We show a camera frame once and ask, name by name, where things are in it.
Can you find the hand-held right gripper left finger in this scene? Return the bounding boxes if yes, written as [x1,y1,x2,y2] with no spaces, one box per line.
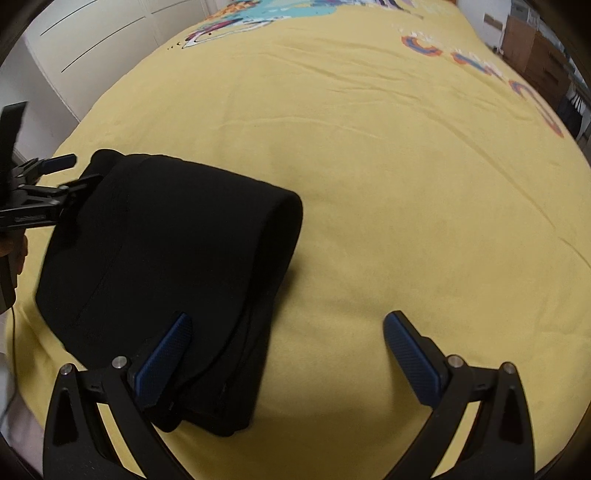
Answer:
[43,311,194,480]

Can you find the black bag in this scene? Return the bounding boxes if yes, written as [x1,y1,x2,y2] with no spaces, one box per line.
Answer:
[558,82,591,140]

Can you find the black pants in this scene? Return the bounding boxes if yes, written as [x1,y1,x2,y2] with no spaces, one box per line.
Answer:
[36,148,304,438]

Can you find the white wardrobe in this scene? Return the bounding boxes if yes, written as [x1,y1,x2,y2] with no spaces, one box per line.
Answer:
[0,0,218,160]

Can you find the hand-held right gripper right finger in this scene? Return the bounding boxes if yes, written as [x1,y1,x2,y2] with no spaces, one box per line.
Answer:
[382,310,536,480]

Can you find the person's left hand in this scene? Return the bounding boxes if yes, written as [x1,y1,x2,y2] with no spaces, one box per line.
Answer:
[0,232,29,278]

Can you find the wooden dresser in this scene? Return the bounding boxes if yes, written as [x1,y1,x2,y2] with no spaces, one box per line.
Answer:
[501,13,574,110]

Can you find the yellow printed bedspread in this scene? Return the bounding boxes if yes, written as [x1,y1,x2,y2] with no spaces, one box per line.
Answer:
[4,0,591,480]

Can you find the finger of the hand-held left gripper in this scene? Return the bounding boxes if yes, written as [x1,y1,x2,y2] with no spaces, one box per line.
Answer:
[37,154,77,176]
[55,174,105,207]

